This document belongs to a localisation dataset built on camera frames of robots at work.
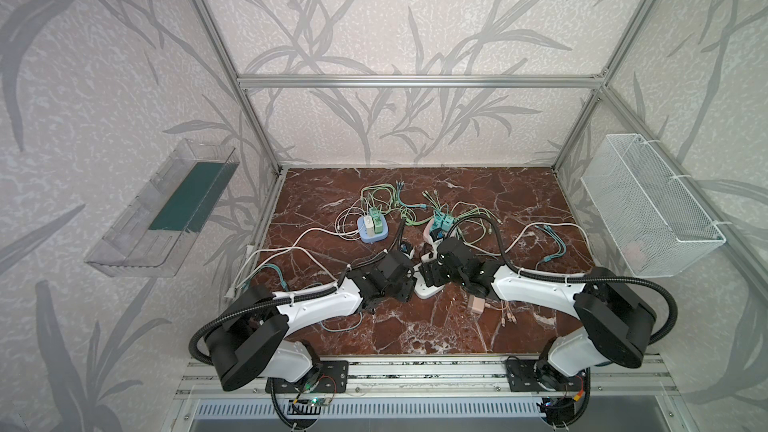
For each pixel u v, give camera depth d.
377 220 0.94
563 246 0.99
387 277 0.65
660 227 0.62
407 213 1.05
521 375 0.73
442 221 0.96
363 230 0.97
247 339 0.42
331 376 0.73
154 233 0.65
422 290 0.86
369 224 0.94
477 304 0.84
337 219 1.04
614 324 0.44
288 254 0.96
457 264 0.67
